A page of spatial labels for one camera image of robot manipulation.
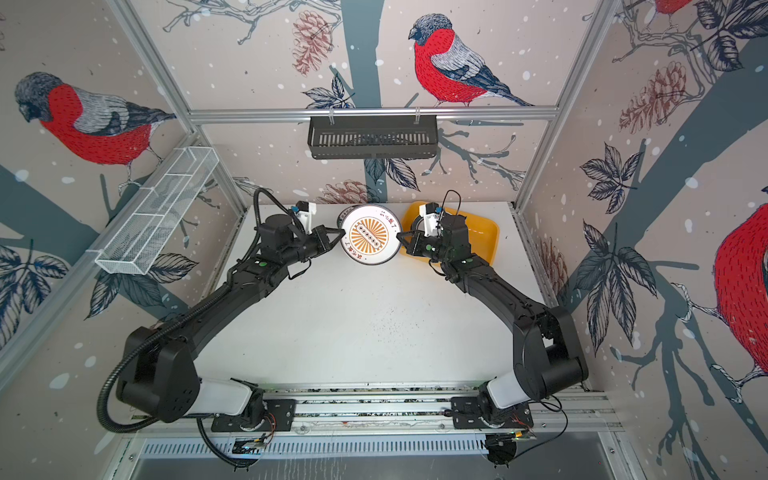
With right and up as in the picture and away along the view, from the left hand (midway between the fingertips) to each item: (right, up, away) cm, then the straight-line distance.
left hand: (344, 231), depth 77 cm
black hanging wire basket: (+5, +34, +30) cm, 45 cm away
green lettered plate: (-7, +7, +41) cm, 42 cm away
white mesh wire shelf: (-49, -2, -6) cm, 50 cm away
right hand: (+14, -2, +6) cm, 15 cm away
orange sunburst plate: (+6, -1, +5) cm, 8 cm away
